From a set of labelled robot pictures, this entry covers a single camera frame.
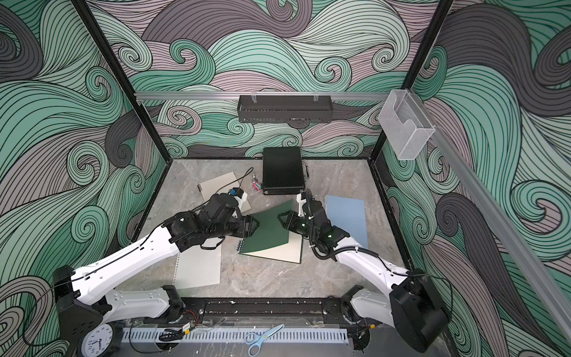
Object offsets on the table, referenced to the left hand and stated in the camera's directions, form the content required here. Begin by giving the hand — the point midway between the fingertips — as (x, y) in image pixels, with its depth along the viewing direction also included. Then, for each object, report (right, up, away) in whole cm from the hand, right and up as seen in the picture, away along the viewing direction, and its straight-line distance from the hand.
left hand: (253, 221), depth 72 cm
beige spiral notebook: (-21, +11, +39) cm, 45 cm away
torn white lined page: (-23, -21, +13) cm, 34 cm away
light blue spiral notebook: (+40, -3, +27) cm, 48 cm away
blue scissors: (+1, -37, -3) cm, 37 cm away
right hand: (+7, -1, +8) cm, 11 cm away
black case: (+10, +17, +39) cm, 44 cm away
